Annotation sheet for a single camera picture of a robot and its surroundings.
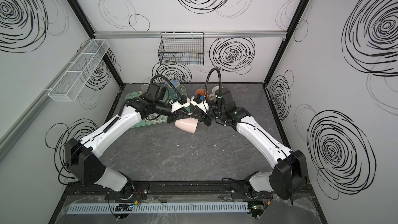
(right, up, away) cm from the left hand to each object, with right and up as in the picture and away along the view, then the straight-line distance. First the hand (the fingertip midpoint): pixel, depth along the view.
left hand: (189, 113), depth 74 cm
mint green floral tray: (-14, -1, -9) cm, 17 cm away
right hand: (0, 0, -2) cm, 2 cm away
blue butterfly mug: (-12, +17, +31) cm, 38 cm away
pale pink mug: (0, -5, -2) cm, 6 cm away
